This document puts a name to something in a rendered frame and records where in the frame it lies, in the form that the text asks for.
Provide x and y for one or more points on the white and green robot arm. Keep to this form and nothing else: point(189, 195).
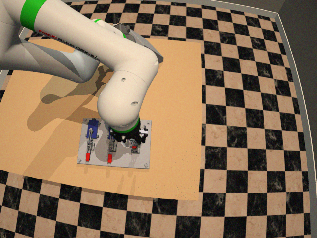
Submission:
point(95, 42)

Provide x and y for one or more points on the grey toggle clamp with red handle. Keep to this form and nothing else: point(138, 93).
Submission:
point(90, 145)

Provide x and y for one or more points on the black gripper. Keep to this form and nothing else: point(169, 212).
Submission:
point(136, 137)

